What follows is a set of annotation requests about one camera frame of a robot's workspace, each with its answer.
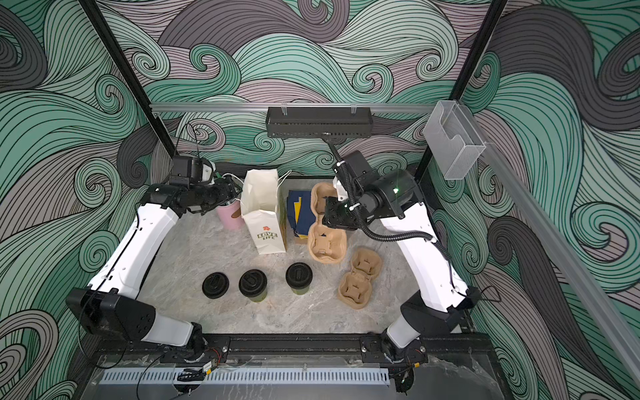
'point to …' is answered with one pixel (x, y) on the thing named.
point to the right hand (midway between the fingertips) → (327, 222)
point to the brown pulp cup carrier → (355, 287)
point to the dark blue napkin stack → (299, 211)
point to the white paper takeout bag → (258, 209)
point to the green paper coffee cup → (300, 289)
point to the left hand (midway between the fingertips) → (236, 189)
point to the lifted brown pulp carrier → (327, 245)
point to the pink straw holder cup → (226, 212)
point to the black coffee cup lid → (215, 285)
